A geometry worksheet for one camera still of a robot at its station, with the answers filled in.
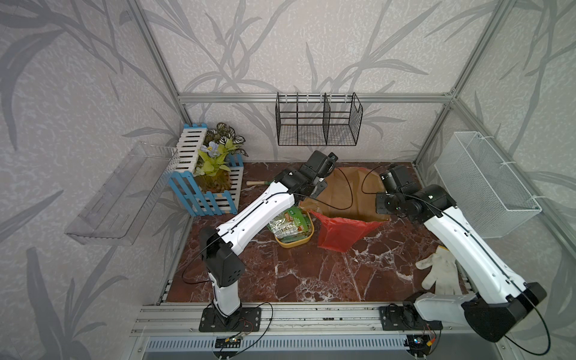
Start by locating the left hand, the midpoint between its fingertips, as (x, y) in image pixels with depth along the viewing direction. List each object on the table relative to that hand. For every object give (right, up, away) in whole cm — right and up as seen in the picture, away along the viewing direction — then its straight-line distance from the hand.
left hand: (312, 176), depth 79 cm
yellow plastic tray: (-10, -27, +7) cm, 29 cm away
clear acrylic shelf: (-59, -11, -13) cm, 62 cm away
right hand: (+23, -8, -5) cm, 25 cm away
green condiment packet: (-8, -19, +10) cm, 23 cm away
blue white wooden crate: (-47, -2, +3) cm, 47 cm away
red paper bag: (+14, -14, +9) cm, 22 cm away
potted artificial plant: (-40, +1, +11) cm, 42 cm away
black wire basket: (+4, +28, +25) cm, 37 cm away
